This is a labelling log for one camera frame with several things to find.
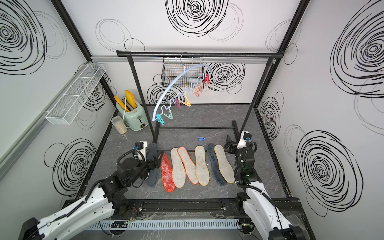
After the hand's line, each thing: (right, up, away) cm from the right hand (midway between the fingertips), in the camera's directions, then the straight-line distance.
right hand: (237, 137), depth 80 cm
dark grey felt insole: (-46, -23, +3) cm, 52 cm away
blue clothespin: (-19, -3, +19) cm, 27 cm away
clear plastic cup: (-74, +8, +16) cm, 76 cm away
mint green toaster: (-61, +9, +16) cm, 63 cm away
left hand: (-43, -7, -3) cm, 43 cm away
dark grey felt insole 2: (-10, -22, +5) cm, 24 cm away
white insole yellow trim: (-19, -20, +6) cm, 28 cm away
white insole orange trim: (-33, -20, +7) cm, 39 cm away
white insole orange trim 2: (-26, -17, +8) cm, 32 cm away
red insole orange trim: (-39, -22, +5) cm, 45 cm away
